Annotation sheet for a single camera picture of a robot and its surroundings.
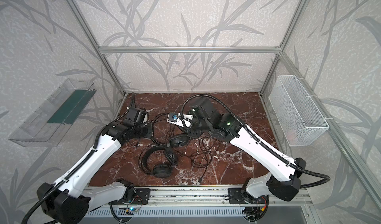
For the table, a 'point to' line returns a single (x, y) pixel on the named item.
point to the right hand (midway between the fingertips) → (182, 116)
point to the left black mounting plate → (143, 194)
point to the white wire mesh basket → (299, 120)
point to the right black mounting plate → (235, 196)
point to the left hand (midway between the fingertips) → (156, 126)
